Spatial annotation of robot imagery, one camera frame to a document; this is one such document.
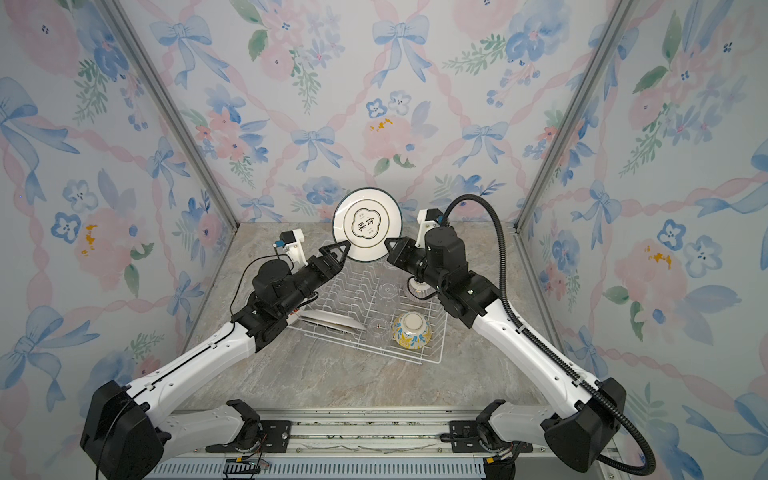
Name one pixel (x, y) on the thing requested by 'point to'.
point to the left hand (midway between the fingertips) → (345, 246)
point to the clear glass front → (378, 327)
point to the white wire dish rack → (368, 306)
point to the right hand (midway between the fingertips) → (383, 239)
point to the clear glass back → (387, 290)
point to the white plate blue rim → (330, 319)
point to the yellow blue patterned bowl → (412, 330)
